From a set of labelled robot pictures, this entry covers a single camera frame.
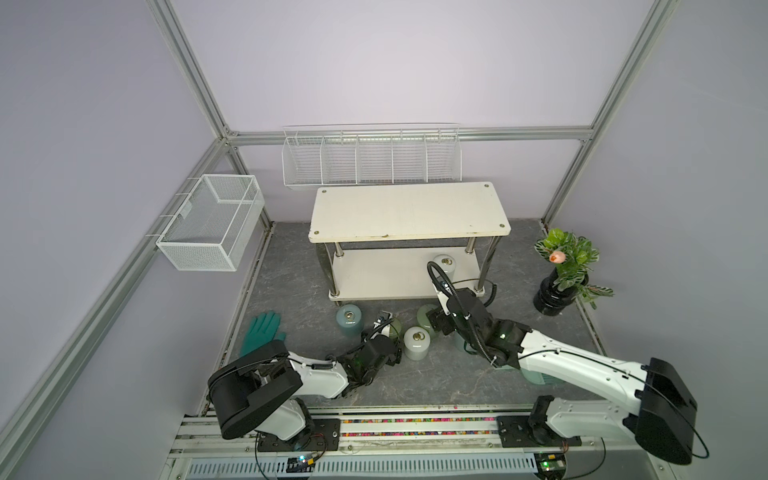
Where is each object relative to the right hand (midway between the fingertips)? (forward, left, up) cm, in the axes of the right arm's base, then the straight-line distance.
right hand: (441, 297), depth 80 cm
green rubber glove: (-3, +53, -15) cm, 56 cm away
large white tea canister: (-9, +7, -8) cm, 14 cm away
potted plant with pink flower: (+4, -32, +12) cm, 35 cm away
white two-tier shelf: (+6, +16, +17) cm, 24 cm away
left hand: (-5, +14, -14) cm, 20 cm away
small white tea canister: (+13, -4, -1) cm, 13 cm away
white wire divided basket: (+46, +20, +14) cm, 53 cm away
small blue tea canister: (-2, +26, -10) cm, 28 cm away
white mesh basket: (+17, +64, +10) cm, 67 cm away
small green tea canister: (-5, +13, -9) cm, 16 cm away
